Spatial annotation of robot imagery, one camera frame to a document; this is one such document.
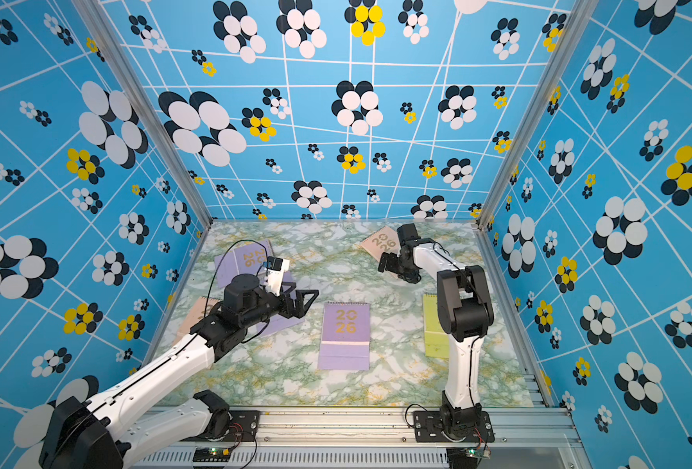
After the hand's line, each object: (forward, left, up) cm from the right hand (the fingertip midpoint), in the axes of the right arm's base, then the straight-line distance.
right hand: (395, 270), depth 102 cm
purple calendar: (+5, +55, -1) cm, 55 cm away
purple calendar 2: (-29, +32, +19) cm, 47 cm away
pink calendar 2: (+15, +3, -1) cm, 15 cm away
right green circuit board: (-53, -13, -2) cm, 55 cm away
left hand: (-18, +26, +18) cm, 36 cm away
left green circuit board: (-53, +49, -5) cm, 73 cm away
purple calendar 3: (-23, +17, -2) cm, 29 cm away
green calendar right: (-23, -11, -4) cm, 26 cm away
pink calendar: (-15, +64, 0) cm, 66 cm away
